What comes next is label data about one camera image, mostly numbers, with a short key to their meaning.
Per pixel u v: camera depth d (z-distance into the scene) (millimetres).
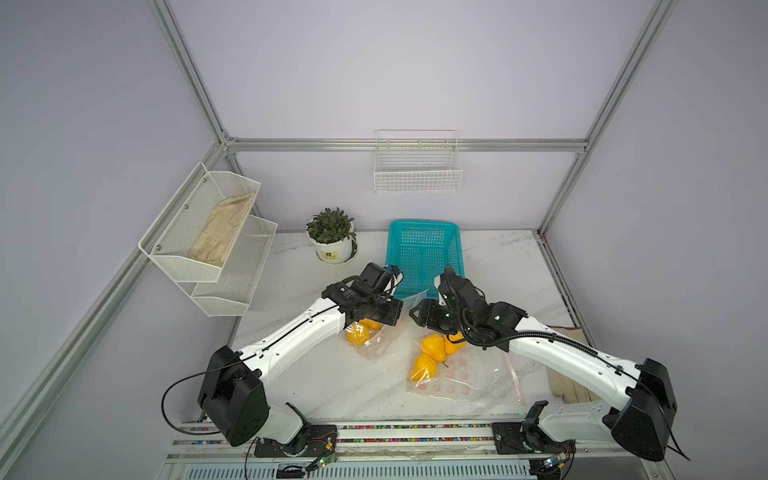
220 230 799
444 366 859
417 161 946
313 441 737
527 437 654
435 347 838
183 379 409
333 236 956
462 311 572
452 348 867
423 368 798
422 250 1147
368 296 605
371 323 739
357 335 843
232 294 895
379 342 762
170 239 676
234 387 406
